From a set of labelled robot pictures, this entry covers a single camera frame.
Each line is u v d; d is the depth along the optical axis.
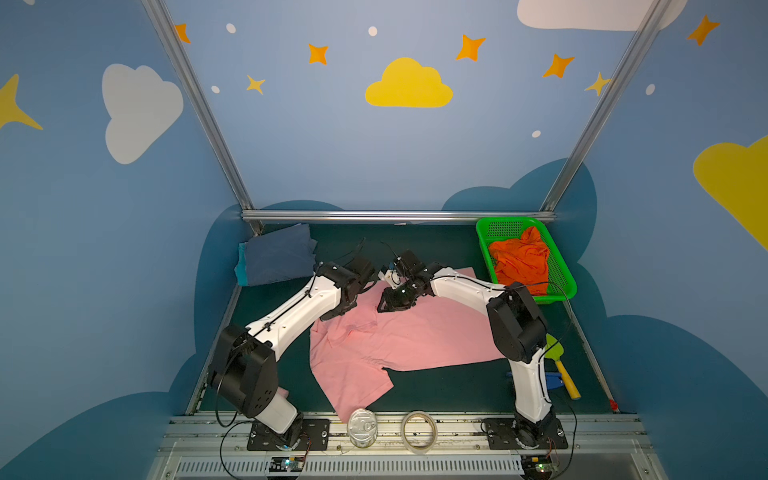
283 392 0.80
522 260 1.06
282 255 1.05
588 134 0.93
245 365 0.43
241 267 1.04
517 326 0.54
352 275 0.60
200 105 0.84
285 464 0.71
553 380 0.82
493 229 1.16
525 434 0.65
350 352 0.89
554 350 0.87
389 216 1.22
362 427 0.71
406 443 0.73
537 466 0.71
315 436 0.74
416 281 0.73
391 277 0.86
